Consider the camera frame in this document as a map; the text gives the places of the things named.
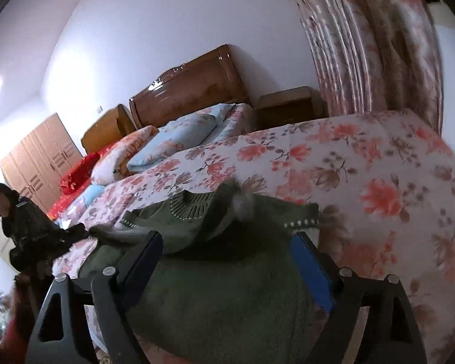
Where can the light blue folded blanket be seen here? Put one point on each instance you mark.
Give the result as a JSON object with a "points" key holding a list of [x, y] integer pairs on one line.
{"points": [[90, 194]]}

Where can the light blue floral pillow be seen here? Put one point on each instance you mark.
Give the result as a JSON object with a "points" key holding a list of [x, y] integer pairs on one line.
{"points": [[186, 132]]}

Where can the light wooden headboard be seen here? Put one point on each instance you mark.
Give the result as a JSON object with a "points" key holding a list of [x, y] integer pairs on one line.
{"points": [[110, 127]]}

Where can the red pillow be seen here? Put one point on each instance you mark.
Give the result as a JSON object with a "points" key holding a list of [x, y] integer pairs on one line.
{"points": [[79, 174]]}

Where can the pink floral curtain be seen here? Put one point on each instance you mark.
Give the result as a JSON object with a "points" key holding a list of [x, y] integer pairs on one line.
{"points": [[375, 55]]}

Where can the wooden nightstand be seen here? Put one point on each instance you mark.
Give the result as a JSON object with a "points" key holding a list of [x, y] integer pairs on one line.
{"points": [[289, 106]]}

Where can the wooden wardrobe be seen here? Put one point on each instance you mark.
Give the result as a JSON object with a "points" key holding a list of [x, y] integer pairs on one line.
{"points": [[36, 165]]}

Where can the person in dark clothes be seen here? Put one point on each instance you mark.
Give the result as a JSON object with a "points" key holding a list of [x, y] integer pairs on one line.
{"points": [[38, 242]]}

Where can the dark wooden headboard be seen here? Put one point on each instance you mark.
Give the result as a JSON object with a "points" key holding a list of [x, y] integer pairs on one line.
{"points": [[209, 79]]}

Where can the green knit sweater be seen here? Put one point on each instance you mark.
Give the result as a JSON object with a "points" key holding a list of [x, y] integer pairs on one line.
{"points": [[225, 289]]}

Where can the orange floral pillow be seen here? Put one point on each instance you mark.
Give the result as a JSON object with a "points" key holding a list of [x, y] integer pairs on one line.
{"points": [[112, 166]]}

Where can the red bed sheet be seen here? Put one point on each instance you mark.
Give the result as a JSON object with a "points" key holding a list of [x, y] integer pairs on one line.
{"points": [[64, 201]]}

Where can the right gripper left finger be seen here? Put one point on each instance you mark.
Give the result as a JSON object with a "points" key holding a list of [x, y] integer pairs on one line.
{"points": [[61, 332]]}

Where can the floral pink bed quilt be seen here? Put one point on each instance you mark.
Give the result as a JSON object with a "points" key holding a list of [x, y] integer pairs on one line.
{"points": [[385, 184]]}

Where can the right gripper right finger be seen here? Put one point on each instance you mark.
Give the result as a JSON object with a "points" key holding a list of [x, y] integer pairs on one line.
{"points": [[391, 334]]}

